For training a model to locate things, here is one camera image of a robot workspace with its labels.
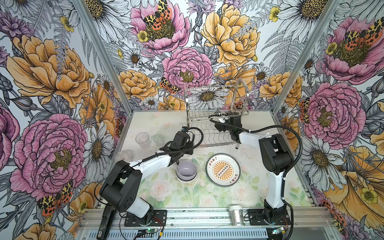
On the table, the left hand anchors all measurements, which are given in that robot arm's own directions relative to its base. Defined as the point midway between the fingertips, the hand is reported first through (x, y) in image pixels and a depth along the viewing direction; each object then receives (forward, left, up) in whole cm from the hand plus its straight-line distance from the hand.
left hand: (190, 147), depth 91 cm
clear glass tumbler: (+11, +32, -6) cm, 34 cm away
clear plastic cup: (-2, +41, -5) cm, 41 cm away
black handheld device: (-36, +39, -6) cm, 53 cm away
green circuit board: (-40, +18, -9) cm, 44 cm away
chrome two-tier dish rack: (+43, -9, -1) cm, 44 cm away
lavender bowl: (-12, +2, -6) cm, 14 cm away
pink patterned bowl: (-19, +2, -2) cm, 20 cm away
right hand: (+20, -22, +2) cm, 30 cm away
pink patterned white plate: (-11, -19, -7) cm, 23 cm away
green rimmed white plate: (-18, -19, -7) cm, 27 cm away
